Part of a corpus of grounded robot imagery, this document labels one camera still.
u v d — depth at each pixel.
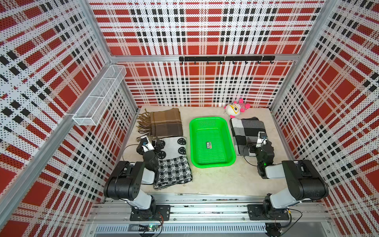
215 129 1.08
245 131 1.05
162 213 0.73
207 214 0.75
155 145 0.80
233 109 1.11
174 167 0.86
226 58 0.88
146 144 0.74
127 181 0.45
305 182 0.46
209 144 0.99
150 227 0.69
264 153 0.71
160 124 1.08
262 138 0.78
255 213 0.73
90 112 0.69
